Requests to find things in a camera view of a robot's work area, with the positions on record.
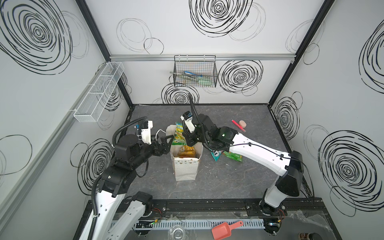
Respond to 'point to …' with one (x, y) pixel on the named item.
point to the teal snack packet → (215, 154)
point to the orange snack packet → (186, 151)
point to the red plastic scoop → (224, 230)
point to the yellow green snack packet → (179, 139)
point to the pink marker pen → (239, 126)
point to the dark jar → (314, 236)
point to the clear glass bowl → (176, 232)
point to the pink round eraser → (242, 123)
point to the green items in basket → (191, 79)
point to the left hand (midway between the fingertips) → (166, 136)
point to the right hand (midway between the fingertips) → (182, 134)
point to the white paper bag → (185, 169)
